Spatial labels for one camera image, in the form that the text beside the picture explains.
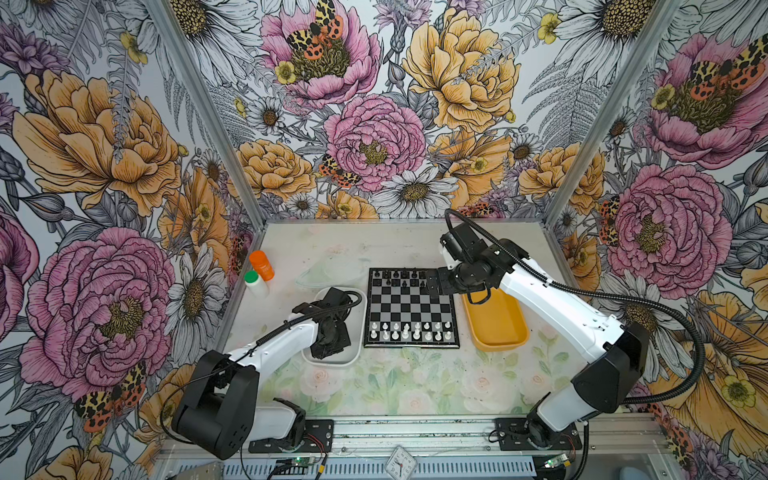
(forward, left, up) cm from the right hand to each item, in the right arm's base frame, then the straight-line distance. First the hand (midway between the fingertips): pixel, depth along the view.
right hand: (446, 295), depth 78 cm
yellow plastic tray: (+1, -18, -19) cm, 27 cm away
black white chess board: (+5, +12, -18) cm, 22 cm away
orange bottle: (+21, +56, -11) cm, 61 cm away
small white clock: (-34, +13, -17) cm, 40 cm away
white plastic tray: (-10, +25, -14) cm, 30 cm away
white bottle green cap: (+13, +56, -11) cm, 58 cm away
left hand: (-8, +30, -17) cm, 36 cm away
